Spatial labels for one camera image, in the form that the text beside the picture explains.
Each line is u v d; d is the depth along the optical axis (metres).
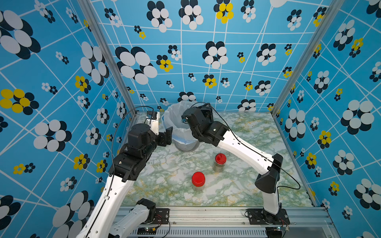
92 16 0.71
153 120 0.53
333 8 0.68
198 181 0.74
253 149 0.48
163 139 0.56
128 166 0.42
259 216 0.72
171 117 0.78
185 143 0.83
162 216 0.74
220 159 0.81
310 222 0.72
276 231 0.69
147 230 0.72
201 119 0.53
